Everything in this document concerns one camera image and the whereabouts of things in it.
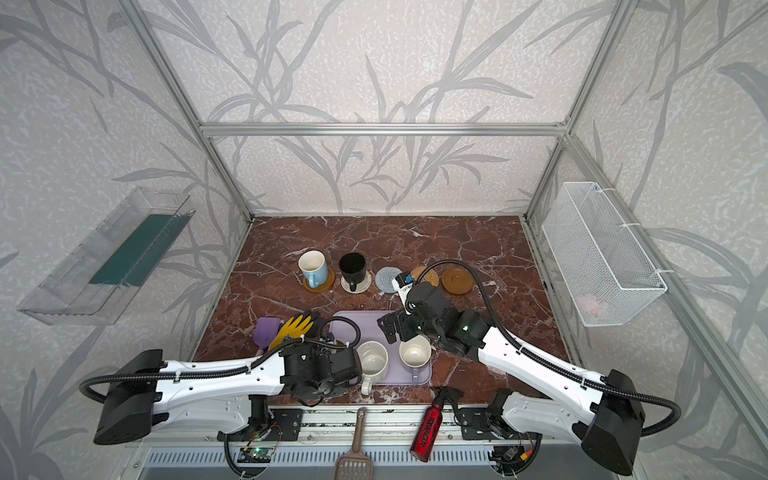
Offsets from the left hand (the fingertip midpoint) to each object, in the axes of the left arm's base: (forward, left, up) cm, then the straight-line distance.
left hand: (349, 382), depth 77 cm
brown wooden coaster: (+30, +13, -5) cm, 33 cm away
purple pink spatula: (+15, +28, -4) cm, 32 cm away
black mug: (+32, +2, +4) cm, 33 cm away
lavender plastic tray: (+3, -12, -4) cm, 13 cm away
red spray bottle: (-9, -20, 0) cm, 22 cm away
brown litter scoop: (-17, -3, -4) cm, 18 cm away
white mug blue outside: (+35, +15, +2) cm, 38 cm away
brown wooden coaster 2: (+34, -33, -5) cm, 47 cm away
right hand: (+15, -11, +14) cm, 23 cm away
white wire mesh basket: (+14, -56, +32) cm, 65 cm away
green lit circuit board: (-15, +22, -5) cm, 27 cm away
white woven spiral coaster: (+29, 0, -3) cm, 29 cm away
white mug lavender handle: (+9, -17, -3) cm, 20 cm away
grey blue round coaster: (+35, -7, -5) cm, 36 cm away
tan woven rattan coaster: (+36, -23, -5) cm, 43 cm away
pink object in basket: (+15, -59, +17) cm, 64 cm away
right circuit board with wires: (-15, -43, -8) cm, 46 cm away
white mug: (+5, -6, -2) cm, 8 cm away
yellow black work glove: (+16, +18, -3) cm, 24 cm away
